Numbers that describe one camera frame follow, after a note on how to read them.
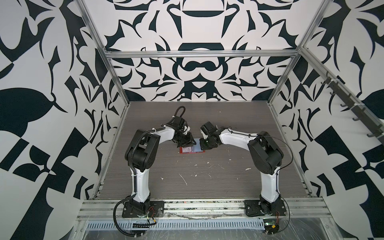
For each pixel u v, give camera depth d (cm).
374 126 53
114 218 68
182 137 85
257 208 74
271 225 71
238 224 71
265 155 52
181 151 94
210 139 73
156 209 74
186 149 94
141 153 53
